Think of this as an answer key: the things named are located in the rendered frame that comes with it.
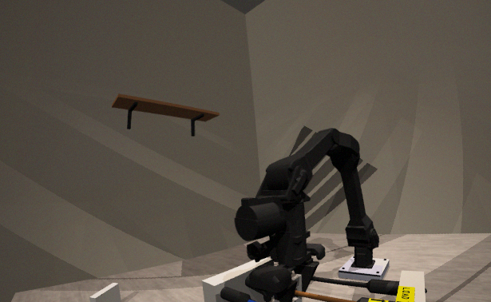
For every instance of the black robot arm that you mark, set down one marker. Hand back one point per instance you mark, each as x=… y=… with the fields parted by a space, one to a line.
x=278 y=205

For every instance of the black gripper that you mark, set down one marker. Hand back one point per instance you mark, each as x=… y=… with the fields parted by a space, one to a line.
x=294 y=254

